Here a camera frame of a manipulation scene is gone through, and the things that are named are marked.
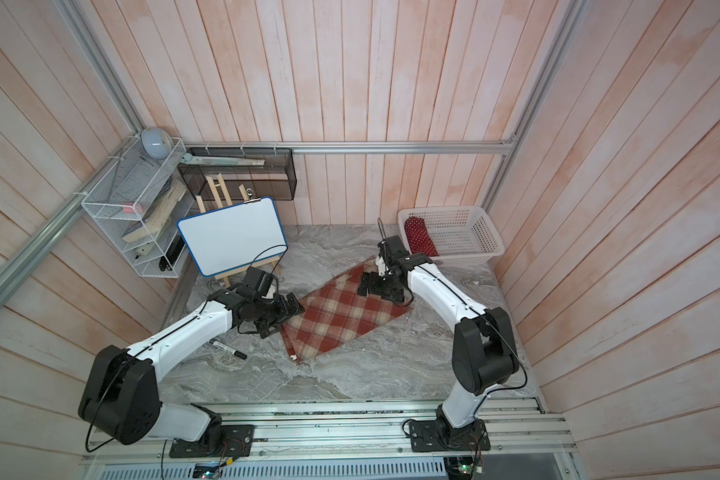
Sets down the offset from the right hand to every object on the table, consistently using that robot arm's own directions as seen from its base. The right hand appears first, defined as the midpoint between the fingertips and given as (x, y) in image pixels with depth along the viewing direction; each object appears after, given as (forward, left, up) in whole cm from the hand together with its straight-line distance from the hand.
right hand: (370, 291), depth 89 cm
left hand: (-9, +22, -2) cm, 24 cm away
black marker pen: (-15, +43, -9) cm, 46 cm away
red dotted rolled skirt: (+28, -19, -6) cm, 34 cm away
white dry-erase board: (+12, +42, +11) cm, 45 cm away
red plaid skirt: (-2, +10, -10) cm, 15 cm away
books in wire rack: (+10, +58, +23) cm, 63 cm away
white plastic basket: (+35, -37, -11) cm, 52 cm away
